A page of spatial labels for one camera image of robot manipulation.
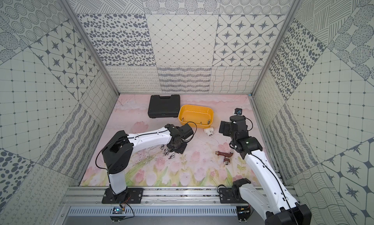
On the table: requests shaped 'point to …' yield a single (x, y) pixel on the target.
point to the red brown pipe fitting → (227, 160)
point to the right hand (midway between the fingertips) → (231, 126)
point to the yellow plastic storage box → (201, 116)
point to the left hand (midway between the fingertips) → (181, 147)
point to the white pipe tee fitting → (209, 131)
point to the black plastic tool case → (162, 106)
